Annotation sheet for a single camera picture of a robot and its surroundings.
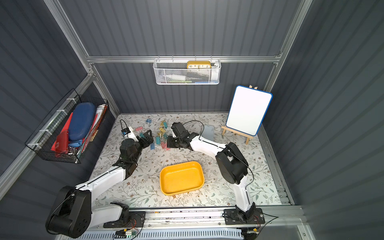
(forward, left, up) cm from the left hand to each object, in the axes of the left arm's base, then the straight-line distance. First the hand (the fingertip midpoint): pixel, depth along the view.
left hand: (146, 133), depth 84 cm
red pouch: (-16, +30, +12) cm, 37 cm away
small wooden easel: (+6, -63, -12) cm, 64 cm away
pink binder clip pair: (+3, -7, -17) cm, 19 cm away
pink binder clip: (+18, +13, -18) cm, 29 cm away
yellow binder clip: (+16, -4, -17) cm, 23 cm away
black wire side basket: (-17, +36, +16) cm, 42 cm away
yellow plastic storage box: (-18, -20, -22) cm, 34 cm away
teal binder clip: (+22, -5, -18) cm, 29 cm away
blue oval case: (+1, +29, +13) cm, 32 cm away
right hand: (0, -12, -8) cm, 15 cm away
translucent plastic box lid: (+14, -38, -17) cm, 44 cm away
